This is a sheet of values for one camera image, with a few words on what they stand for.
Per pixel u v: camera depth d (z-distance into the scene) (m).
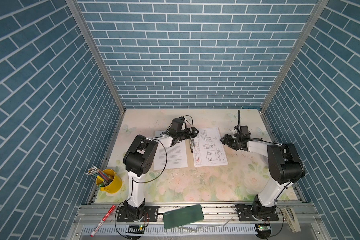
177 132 0.80
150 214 0.73
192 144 0.99
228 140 0.89
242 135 0.79
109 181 0.73
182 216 0.73
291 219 0.71
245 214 0.74
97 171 0.72
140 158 0.53
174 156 0.94
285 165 0.50
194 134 0.89
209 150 0.97
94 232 0.68
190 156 0.94
